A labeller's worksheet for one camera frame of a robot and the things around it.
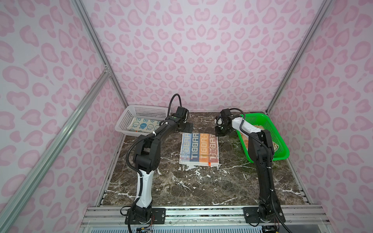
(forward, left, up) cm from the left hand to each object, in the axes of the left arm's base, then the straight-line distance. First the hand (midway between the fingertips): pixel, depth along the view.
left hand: (186, 124), depth 99 cm
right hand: (-2, -22, -7) cm, 23 cm away
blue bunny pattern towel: (+7, +32, -8) cm, 34 cm away
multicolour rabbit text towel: (-14, -9, -10) cm, 19 cm away
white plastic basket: (+17, +23, -5) cm, 29 cm away
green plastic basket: (+6, -56, -4) cm, 56 cm away
